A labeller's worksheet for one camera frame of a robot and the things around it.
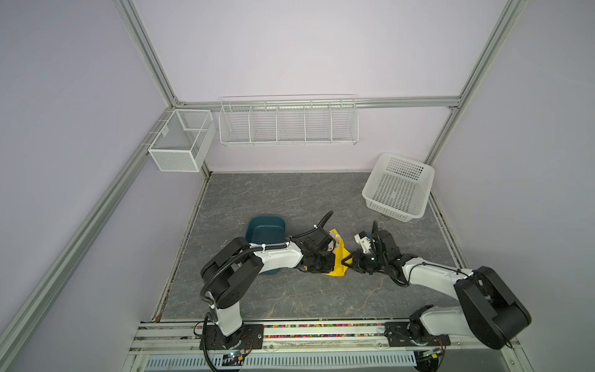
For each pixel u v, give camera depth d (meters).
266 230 0.99
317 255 0.75
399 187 0.99
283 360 0.71
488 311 0.43
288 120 1.02
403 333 0.74
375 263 0.75
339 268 0.86
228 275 0.47
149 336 0.75
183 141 1.00
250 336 0.74
